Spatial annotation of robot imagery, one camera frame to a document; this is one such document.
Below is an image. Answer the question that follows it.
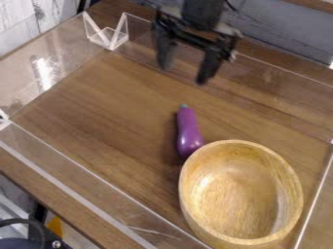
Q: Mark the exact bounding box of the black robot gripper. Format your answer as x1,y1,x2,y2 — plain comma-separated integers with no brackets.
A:
151,0,242,85

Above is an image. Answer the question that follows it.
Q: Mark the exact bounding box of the black clamp with screw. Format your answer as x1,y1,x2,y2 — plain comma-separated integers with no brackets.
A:
27,204,72,249

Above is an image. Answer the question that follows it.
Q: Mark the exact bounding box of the purple toy eggplant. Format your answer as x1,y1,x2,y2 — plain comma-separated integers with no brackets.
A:
176,104,204,159

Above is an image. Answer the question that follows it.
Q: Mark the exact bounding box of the brown wooden bowl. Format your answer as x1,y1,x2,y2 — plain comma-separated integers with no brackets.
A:
178,139,305,249

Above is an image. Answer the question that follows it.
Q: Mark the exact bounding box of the black cable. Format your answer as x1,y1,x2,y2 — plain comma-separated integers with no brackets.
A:
0,217,48,249

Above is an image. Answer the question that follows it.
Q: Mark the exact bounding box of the clear acrylic tray wall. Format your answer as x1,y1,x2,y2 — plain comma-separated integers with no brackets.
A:
0,8,333,249

